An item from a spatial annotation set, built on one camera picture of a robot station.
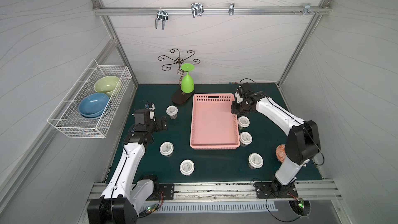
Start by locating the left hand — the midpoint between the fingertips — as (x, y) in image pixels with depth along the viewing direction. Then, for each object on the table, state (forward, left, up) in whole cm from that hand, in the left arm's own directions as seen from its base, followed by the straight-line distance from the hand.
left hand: (157, 119), depth 82 cm
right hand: (+9, -42, -3) cm, 43 cm away
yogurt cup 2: (-21, -17, -10) cm, 29 cm away
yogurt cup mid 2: (-6, -48, -10) cm, 50 cm away
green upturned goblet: (+21, -15, +8) cm, 27 cm away
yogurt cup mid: (-12, -5, -11) cm, 17 cm away
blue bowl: (-5, +23, +18) cm, 29 cm away
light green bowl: (+8, +22, +18) cm, 30 cm away
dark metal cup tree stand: (+27, -7, -14) cm, 31 cm away
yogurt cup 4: (-18, -52, -10) cm, 55 cm away
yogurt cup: (+12, -5, -9) cm, 16 cm away
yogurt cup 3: (+5, -49, -10) cm, 50 cm away
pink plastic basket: (+2, -31, -9) cm, 32 cm away
